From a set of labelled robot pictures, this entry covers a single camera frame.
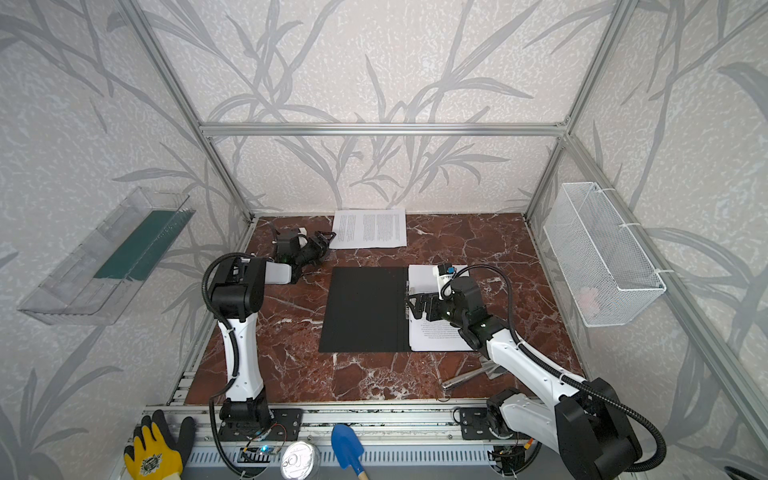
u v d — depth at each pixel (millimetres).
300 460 651
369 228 1167
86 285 630
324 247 985
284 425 724
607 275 611
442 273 742
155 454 679
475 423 731
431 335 888
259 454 718
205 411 770
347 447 709
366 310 941
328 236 1062
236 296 597
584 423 398
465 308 628
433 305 722
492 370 825
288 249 870
